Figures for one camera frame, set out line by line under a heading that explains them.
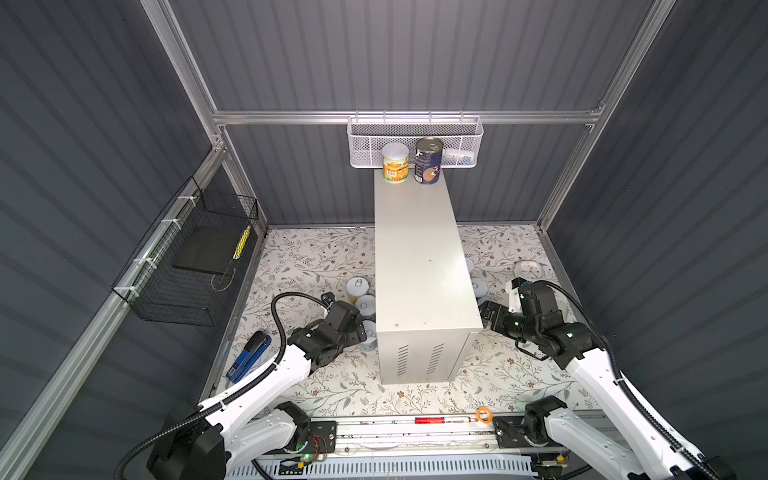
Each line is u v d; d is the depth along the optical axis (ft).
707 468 1.25
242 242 2.62
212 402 1.41
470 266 3.33
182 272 2.37
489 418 2.51
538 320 1.87
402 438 2.46
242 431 1.74
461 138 2.71
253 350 2.71
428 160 2.56
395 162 2.63
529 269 3.42
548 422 2.04
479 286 3.16
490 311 2.29
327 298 2.46
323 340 1.98
